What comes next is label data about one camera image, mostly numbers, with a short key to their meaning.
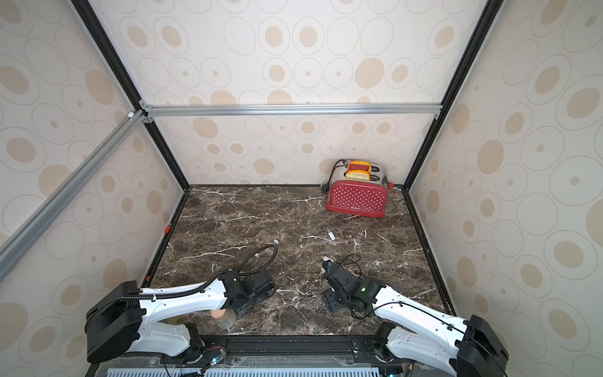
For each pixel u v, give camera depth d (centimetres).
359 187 97
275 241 100
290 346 75
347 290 60
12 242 51
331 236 101
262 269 67
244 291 61
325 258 94
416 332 49
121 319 41
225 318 73
